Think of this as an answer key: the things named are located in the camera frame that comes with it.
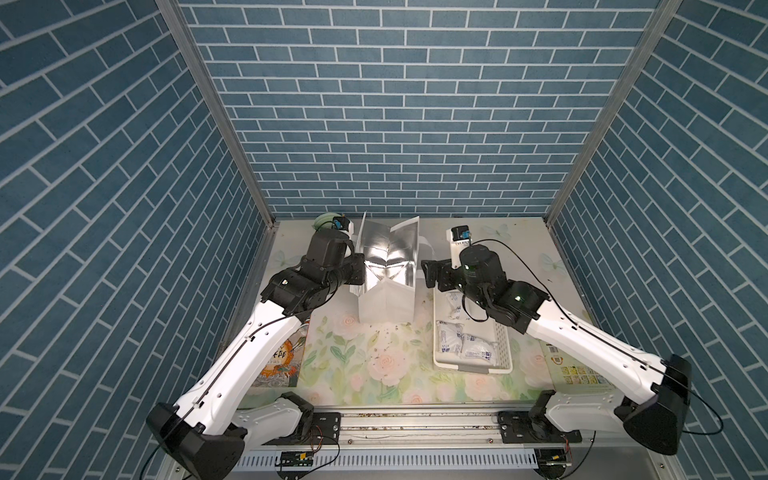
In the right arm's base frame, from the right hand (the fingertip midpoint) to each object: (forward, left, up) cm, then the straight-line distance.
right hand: (437, 259), depth 74 cm
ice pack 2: (-12, -14, -24) cm, 31 cm away
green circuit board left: (-41, +31, -30) cm, 60 cm away
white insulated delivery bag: (+17, +12, -22) cm, 31 cm away
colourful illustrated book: (-21, +41, -27) cm, 53 cm away
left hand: (-3, +17, +2) cm, 17 cm away
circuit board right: (-37, -30, -29) cm, 56 cm away
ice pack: (-10, -6, -25) cm, 27 cm away
